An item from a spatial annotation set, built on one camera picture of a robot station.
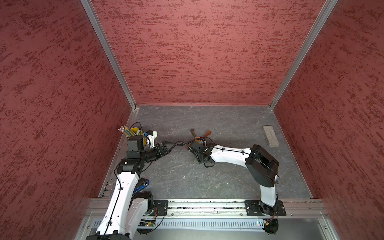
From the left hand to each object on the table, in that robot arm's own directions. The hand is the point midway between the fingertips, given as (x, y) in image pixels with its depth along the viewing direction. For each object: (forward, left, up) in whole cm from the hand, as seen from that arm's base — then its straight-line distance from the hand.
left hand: (170, 150), depth 75 cm
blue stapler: (-13, +15, -14) cm, 24 cm away
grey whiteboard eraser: (+20, -65, -16) cm, 70 cm away
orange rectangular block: (+19, -15, -17) cm, 30 cm away
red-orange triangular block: (+23, -22, -17) cm, 36 cm away
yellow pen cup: (+17, +24, -7) cm, 31 cm away
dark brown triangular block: (+23, -11, -17) cm, 31 cm away
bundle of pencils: (+14, +28, -4) cm, 31 cm away
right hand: (+3, -17, -18) cm, 25 cm away
